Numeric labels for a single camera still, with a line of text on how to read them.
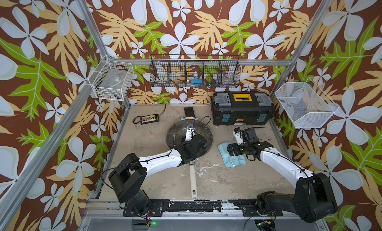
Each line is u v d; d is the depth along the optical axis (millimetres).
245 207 740
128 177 436
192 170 777
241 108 978
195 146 639
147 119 1088
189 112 1108
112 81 858
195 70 991
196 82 951
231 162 869
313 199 406
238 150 783
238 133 794
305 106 825
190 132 733
